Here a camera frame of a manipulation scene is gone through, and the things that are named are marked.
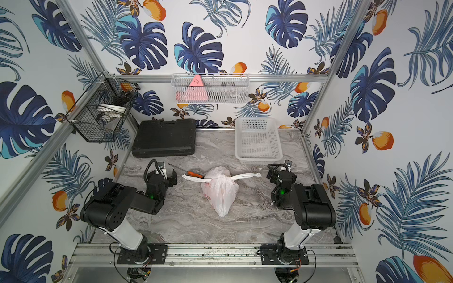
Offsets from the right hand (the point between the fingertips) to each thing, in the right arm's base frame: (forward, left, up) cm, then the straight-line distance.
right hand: (283, 169), depth 95 cm
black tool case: (+22, +70, 0) cm, 74 cm away
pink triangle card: (+27, +46, +31) cm, 62 cm away
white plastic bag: (-15, +33, +6) cm, 37 cm away
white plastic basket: (+25, +11, -4) cm, 27 cm away
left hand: (-2, +64, +3) cm, 64 cm away
